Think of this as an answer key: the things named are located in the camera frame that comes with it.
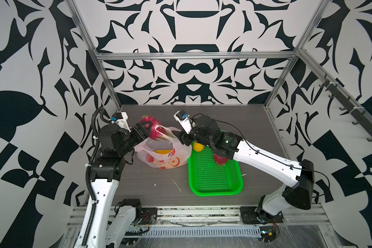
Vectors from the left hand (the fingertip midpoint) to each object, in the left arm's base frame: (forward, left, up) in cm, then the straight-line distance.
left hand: (147, 122), depth 66 cm
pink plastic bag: (-5, -13, -23) cm, 27 cm away
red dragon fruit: (-4, -2, -4) cm, 6 cm away
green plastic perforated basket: (-13, -28, -34) cm, 46 cm away
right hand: (0, -13, -2) cm, 13 cm away
